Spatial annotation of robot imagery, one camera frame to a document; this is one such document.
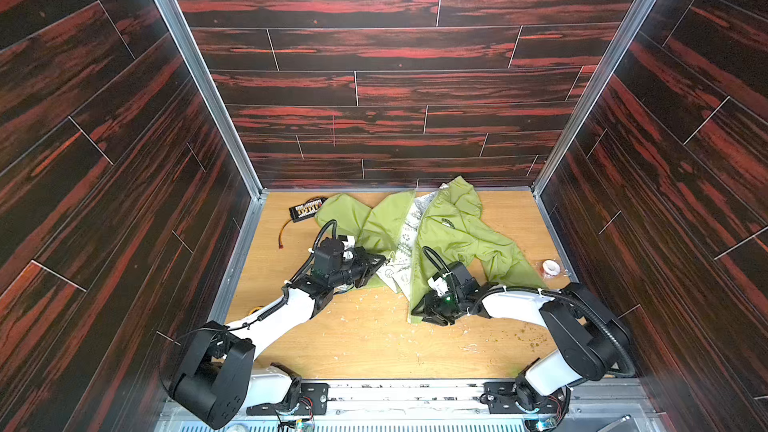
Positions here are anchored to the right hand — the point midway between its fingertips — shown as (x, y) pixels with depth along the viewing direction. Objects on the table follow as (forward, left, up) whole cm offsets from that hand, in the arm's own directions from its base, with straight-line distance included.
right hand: (419, 312), depth 88 cm
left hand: (+8, +9, +18) cm, 21 cm away
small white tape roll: (+16, -43, +1) cm, 46 cm away
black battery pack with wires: (+37, +43, +3) cm, 56 cm away
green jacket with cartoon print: (+33, -11, +4) cm, 35 cm away
